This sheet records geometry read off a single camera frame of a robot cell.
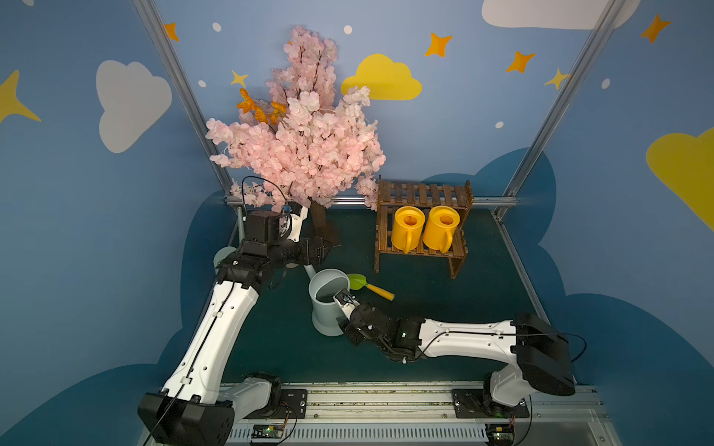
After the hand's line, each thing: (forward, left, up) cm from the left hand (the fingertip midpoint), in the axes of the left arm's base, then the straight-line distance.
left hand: (316, 238), depth 73 cm
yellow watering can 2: (+11, -36, -4) cm, 38 cm away
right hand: (-12, -9, -18) cm, 23 cm away
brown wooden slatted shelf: (+23, -22, -5) cm, 33 cm away
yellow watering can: (+9, -26, -5) cm, 28 cm away
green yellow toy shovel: (+4, -11, -30) cm, 32 cm away
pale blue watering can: (-9, -2, -9) cm, 13 cm away
